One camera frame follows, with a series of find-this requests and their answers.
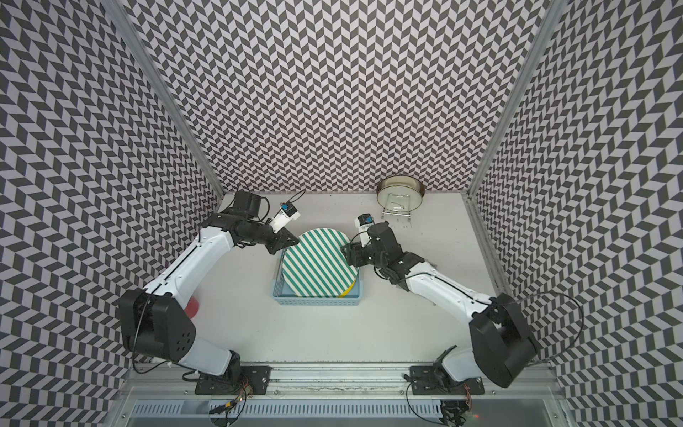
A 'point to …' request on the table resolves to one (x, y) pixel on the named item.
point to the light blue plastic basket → (283, 295)
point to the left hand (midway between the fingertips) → (292, 241)
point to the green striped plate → (315, 266)
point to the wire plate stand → (398, 205)
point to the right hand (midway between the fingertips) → (351, 250)
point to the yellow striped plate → (344, 294)
